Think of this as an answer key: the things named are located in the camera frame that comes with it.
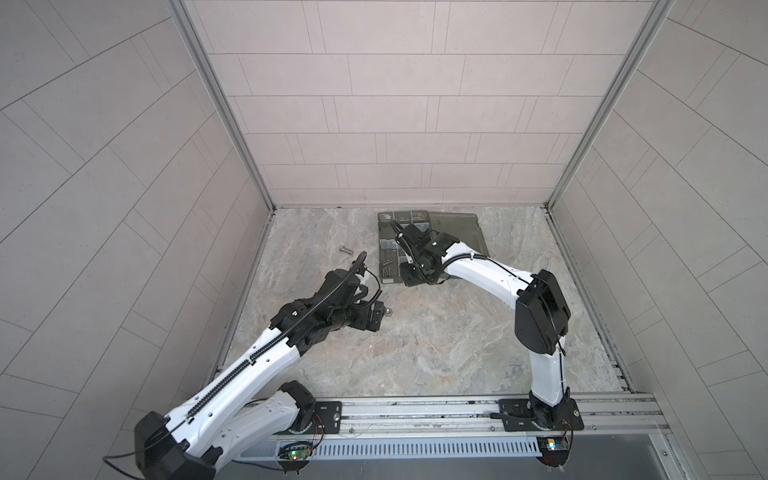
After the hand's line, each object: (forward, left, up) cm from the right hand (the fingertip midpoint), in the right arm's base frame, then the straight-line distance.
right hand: (407, 279), depth 88 cm
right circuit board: (-42, -31, -10) cm, 53 cm away
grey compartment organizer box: (+25, -23, -6) cm, 34 cm away
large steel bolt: (+17, +20, -5) cm, 26 cm away
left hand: (-12, +8, +8) cm, 16 cm away
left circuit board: (-39, +28, -4) cm, 48 cm away
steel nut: (-6, +6, -7) cm, 11 cm away
